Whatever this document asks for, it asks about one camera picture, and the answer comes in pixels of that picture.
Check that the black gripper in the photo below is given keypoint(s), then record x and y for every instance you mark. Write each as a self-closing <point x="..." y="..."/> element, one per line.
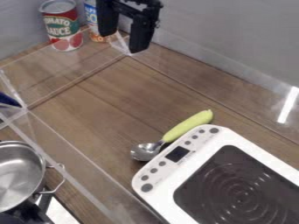
<point x="143" y="11"/>

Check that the white and black stove top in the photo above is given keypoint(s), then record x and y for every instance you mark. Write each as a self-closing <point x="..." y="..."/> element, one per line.
<point x="214" y="178"/>

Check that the alphabet soup can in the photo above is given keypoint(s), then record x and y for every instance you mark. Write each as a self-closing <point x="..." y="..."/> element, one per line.
<point x="91" y="14"/>

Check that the tomato sauce can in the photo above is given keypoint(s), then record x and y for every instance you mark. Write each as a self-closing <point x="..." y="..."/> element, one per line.
<point x="60" y="18"/>

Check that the blue object at left edge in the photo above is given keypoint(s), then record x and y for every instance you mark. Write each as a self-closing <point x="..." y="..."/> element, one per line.
<point x="7" y="101"/>

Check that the clear acrylic divider strip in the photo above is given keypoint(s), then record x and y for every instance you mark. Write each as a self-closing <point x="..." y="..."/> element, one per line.
<point x="91" y="181"/>

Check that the stainless steel pot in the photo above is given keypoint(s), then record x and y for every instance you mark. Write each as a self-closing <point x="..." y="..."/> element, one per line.
<point x="23" y="168"/>

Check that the clear acrylic corner bracket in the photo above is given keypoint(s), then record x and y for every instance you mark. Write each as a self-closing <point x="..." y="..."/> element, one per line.
<point x="120" y="43"/>

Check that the green handled metal spoon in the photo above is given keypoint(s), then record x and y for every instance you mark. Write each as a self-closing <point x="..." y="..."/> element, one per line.
<point x="146" y="151"/>

